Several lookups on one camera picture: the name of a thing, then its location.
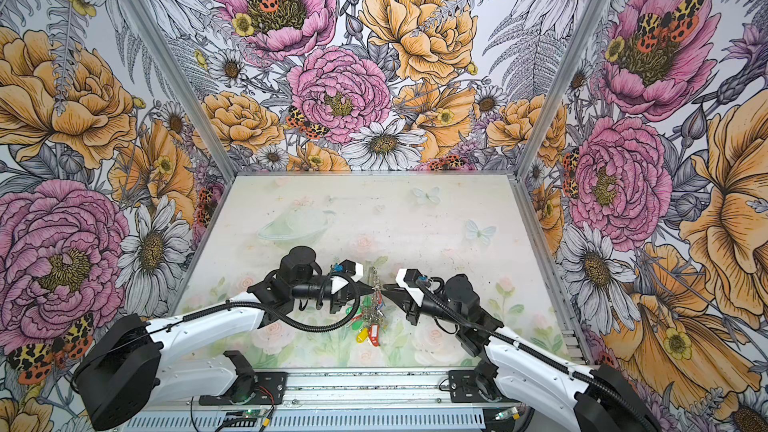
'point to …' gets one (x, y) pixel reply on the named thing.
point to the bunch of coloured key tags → (366, 331)
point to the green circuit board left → (254, 413)
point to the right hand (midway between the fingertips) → (386, 296)
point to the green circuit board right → (512, 413)
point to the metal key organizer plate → (375, 309)
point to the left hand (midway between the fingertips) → (370, 293)
